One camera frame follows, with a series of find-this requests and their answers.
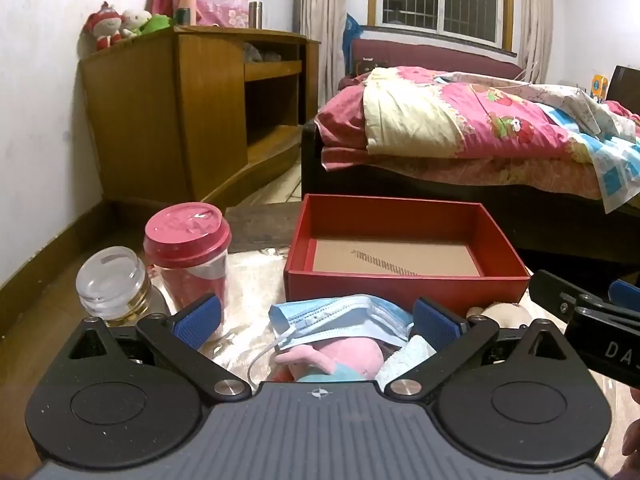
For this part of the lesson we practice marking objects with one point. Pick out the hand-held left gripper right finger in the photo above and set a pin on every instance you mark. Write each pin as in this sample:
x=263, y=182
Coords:
x=435, y=321

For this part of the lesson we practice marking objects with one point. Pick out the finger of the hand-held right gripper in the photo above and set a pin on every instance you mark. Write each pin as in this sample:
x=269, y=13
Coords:
x=627, y=295
x=555, y=292

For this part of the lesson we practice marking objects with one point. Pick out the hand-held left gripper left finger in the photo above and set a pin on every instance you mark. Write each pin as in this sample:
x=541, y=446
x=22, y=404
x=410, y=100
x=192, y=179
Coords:
x=200, y=321

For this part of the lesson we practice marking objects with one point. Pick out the red cardboard box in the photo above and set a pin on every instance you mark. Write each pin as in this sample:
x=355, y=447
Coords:
x=350, y=285

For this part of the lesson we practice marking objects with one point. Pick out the blue face mask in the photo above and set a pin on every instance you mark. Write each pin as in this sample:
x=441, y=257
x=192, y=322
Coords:
x=340, y=320

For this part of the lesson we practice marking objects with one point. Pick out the pink plush toy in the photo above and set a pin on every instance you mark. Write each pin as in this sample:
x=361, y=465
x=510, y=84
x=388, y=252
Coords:
x=345, y=352

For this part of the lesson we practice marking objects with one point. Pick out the person's right hand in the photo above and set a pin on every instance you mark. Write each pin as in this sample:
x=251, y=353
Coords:
x=632, y=435

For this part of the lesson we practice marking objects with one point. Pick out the light blue fluffy cloth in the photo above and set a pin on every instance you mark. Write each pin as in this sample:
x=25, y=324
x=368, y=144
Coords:
x=405, y=360

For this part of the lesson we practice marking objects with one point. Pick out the beige plush toy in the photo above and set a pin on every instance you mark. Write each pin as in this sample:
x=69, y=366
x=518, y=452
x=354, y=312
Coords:
x=505, y=314

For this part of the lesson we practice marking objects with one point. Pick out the red lidded tumbler cup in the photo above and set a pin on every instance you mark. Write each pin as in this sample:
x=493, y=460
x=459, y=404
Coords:
x=185, y=240

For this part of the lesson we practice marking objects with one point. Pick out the glass jar with clear lid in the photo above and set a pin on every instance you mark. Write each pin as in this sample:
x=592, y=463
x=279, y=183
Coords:
x=112, y=280

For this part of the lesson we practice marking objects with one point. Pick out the dark wooden board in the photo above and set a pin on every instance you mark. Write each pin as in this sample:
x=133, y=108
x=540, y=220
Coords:
x=260, y=230

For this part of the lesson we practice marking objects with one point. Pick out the white blue patterned sheet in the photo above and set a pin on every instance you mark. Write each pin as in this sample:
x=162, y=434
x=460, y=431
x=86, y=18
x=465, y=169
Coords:
x=615, y=170

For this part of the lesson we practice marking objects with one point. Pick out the dark wooden bed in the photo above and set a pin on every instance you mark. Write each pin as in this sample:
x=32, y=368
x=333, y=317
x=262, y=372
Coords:
x=425, y=185

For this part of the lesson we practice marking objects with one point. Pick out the pink floral quilt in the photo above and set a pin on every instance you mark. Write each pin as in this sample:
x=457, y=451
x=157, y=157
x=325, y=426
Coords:
x=475, y=110

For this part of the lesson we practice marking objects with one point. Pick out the yellow toy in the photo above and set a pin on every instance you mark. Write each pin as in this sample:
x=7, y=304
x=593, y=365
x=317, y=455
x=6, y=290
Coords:
x=600, y=86

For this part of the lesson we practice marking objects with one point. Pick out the dark wooden footboard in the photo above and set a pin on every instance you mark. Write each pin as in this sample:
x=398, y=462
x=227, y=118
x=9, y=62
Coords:
x=627, y=82

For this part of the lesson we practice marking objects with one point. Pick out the wooden cabinet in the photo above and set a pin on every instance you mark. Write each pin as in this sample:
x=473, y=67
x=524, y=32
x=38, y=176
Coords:
x=140, y=110

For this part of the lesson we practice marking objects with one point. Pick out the maroon padded headboard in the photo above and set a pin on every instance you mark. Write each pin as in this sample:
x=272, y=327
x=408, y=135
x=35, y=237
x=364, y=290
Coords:
x=450, y=57

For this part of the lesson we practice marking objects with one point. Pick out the beige curtain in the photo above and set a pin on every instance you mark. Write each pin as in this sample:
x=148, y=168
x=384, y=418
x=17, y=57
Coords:
x=536, y=20
x=322, y=35

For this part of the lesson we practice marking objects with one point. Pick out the grey crumpled cloth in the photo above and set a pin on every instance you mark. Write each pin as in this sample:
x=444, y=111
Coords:
x=260, y=52

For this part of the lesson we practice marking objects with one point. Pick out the blue bag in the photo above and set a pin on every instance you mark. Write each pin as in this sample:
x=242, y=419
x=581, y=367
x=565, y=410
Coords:
x=351, y=35

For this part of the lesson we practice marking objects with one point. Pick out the green plush toy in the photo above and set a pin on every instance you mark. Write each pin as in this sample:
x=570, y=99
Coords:
x=157, y=24

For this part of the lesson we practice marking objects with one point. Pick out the white plush toy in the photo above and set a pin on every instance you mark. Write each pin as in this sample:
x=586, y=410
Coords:
x=135, y=21

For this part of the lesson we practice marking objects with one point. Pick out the steel thermos bottle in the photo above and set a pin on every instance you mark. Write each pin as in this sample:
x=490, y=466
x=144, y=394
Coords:
x=255, y=15

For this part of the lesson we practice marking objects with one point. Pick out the red doll plush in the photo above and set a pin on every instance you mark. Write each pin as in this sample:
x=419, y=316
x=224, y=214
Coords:
x=102, y=25

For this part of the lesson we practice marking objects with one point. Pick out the barred window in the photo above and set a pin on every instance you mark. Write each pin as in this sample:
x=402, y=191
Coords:
x=440, y=0

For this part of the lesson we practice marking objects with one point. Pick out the orange cylinder cup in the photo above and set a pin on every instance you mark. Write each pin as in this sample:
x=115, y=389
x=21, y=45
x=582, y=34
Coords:
x=185, y=2

